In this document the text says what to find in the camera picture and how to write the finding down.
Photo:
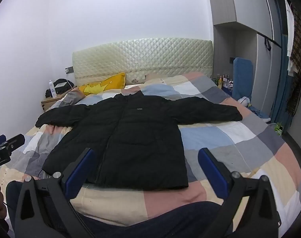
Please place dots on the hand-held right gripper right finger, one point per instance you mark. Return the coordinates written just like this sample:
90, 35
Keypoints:
212, 176

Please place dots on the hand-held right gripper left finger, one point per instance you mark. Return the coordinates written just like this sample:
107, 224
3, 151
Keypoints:
78, 172

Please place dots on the black puffer jacket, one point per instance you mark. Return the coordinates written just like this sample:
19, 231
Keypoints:
130, 138

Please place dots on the checkered patchwork blanket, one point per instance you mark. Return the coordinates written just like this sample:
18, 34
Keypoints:
239, 141

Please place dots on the wooden nightstand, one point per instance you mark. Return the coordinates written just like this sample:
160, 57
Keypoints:
51, 101

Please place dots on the white spray bottle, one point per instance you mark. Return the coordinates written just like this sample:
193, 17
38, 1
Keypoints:
52, 90

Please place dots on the black bag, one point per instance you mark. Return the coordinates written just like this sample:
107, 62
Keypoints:
62, 85

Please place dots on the grey crumpled cloth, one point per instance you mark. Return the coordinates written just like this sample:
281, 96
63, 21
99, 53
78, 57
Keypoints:
75, 96

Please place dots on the person's legs in dark trousers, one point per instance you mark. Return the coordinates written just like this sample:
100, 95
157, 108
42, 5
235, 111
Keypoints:
150, 223

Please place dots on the white plush toy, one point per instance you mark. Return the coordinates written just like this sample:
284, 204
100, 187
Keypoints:
244, 101

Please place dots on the green plant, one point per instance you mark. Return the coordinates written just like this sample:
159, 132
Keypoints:
278, 127

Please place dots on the yellow cartoon pillow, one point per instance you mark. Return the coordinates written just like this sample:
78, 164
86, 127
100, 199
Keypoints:
103, 85

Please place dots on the group of small bottles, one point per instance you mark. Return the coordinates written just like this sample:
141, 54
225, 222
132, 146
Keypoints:
224, 80

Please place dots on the blue padded chair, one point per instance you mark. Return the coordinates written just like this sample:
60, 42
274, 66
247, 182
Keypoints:
243, 79

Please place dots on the floral beige pillow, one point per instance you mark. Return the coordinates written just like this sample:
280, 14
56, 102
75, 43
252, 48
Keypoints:
134, 81

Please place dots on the blue curtain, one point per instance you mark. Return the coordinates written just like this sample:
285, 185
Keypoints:
280, 79

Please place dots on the cream quilted headboard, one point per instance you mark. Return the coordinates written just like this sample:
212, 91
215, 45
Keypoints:
145, 59

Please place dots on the brown patterned hanging garment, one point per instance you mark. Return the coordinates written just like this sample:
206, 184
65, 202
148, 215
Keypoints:
299, 54

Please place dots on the grey wardrobe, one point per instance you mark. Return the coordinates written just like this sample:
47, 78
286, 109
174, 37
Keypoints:
242, 19

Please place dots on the white hanging garment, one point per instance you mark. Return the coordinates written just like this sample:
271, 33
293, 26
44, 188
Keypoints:
290, 29

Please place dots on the wall socket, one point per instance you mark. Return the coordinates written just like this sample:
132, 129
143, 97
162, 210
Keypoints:
69, 70

